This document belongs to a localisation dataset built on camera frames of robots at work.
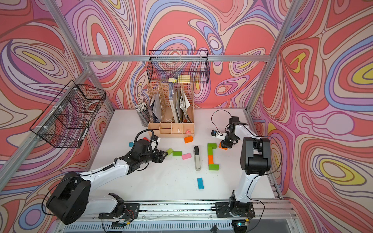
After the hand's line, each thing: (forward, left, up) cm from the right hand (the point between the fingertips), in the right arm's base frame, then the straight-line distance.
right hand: (227, 144), depth 97 cm
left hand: (-8, +41, +6) cm, 42 cm away
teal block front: (-24, +20, -1) cm, 31 cm away
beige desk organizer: (+14, +36, +22) cm, 44 cm away
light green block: (-3, +39, 0) cm, 39 cm away
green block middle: (-5, +34, -1) cm, 34 cm away
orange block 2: (0, +4, -2) cm, 5 cm away
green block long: (-1, +11, +1) cm, 11 cm away
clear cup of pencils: (+20, +56, +17) cm, 62 cm away
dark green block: (-15, +11, -2) cm, 18 cm away
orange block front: (-10, +12, -1) cm, 16 cm away
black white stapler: (-12, +21, 0) cm, 24 cm away
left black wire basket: (+1, +89, +29) cm, 94 cm away
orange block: (+6, +26, -1) cm, 27 cm away
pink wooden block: (-7, +28, -1) cm, 29 cm away
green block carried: (-4, +12, -1) cm, 13 cm away
